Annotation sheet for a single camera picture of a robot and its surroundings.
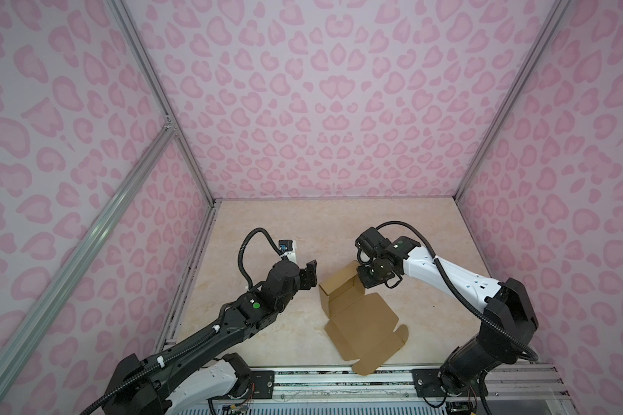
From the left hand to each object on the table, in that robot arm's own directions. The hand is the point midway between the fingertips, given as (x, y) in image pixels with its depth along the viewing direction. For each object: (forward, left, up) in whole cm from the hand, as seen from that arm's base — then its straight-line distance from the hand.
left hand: (308, 258), depth 77 cm
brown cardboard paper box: (-14, -17, -20) cm, 30 cm away
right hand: (-3, -18, -9) cm, 20 cm away
